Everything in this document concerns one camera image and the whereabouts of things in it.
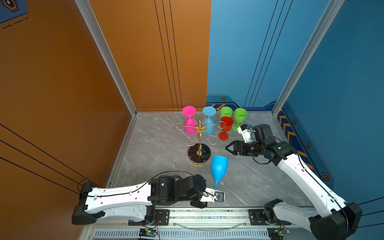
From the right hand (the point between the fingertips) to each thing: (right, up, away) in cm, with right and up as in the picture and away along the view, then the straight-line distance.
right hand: (229, 148), depth 74 cm
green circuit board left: (-40, -40, -3) cm, 57 cm away
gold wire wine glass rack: (-14, -6, +18) cm, 24 cm away
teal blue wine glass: (-10, +11, +12) cm, 19 cm away
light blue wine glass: (-6, -7, -5) cm, 11 cm away
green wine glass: (+4, +22, +31) cm, 38 cm away
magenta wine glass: (-20, +11, +1) cm, 22 cm away
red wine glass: (+3, +13, +20) cm, 24 cm away
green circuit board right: (+22, -40, -4) cm, 45 cm away
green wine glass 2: (+12, +18, +23) cm, 32 cm away
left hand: (-9, -16, -11) cm, 21 cm away
